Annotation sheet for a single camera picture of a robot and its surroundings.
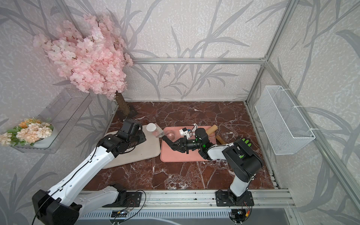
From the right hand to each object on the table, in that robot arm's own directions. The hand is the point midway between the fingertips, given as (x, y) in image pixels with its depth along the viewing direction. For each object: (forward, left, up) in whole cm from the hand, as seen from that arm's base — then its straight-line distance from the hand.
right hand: (171, 147), depth 77 cm
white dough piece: (+15, +14, -2) cm, 21 cm away
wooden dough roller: (+20, -27, -12) cm, 36 cm away
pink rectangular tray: (-2, +2, -4) cm, 5 cm away
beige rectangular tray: (+6, +17, -13) cm, 22 cm away
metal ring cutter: (+17, +3, -15) cm, 22 cm away
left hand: (+6, +15, +3) cm, 16 cm away
